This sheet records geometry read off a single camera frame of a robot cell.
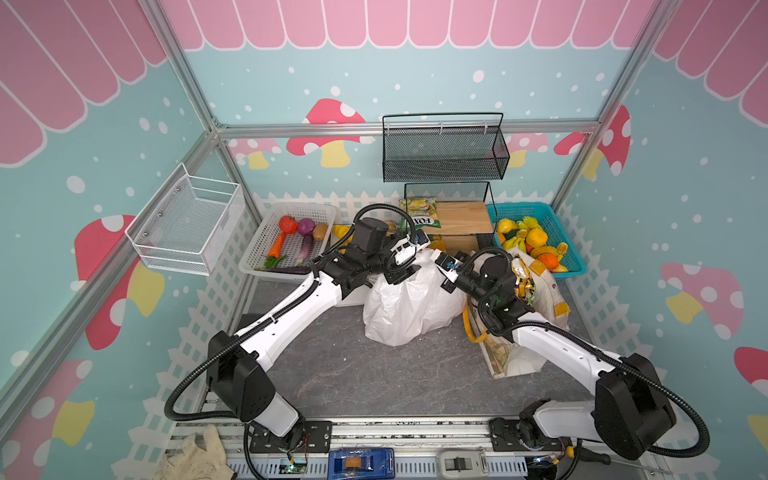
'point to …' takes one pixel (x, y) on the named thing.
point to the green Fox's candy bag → (422, 212)
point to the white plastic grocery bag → (397, 314)
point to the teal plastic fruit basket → (548, 219)
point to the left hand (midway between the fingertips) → (409, 258)
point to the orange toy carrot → (274, 250)
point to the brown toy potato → (320, 231)
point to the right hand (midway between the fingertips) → (432, 251)
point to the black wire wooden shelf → (466, 213)
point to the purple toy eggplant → (307, 242)
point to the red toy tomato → (288, 224)
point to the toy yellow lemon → (536, 238)
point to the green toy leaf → (272, 262)
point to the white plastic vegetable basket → (269, 228)
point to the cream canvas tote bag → (550, 306)
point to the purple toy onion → (306, 226)
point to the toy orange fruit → (550, 260)
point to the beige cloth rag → (190, 461)
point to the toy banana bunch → (519, 239)
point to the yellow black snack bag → (524, 285)
